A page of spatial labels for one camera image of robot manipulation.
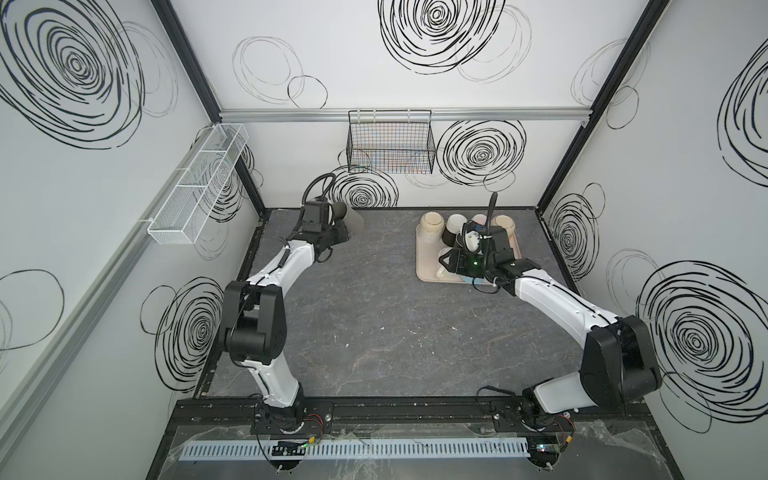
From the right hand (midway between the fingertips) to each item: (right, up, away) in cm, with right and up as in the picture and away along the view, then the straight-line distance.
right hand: (440, 260), depth 85 cm
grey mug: (-27, +12, +11) cm, 31 cm away
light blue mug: (+6, -5, -8) cm, 11 cm away
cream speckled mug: (0, +8, +20) cm, 21 cm away
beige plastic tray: (-1, 0, +22) cm, 22 cm away
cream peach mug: (+26, +12, +20) cm, 35 cm away
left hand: (-29, +10, +8) cm, 31 cm away
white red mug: (+2, -5, +11) cm, 12 cm away
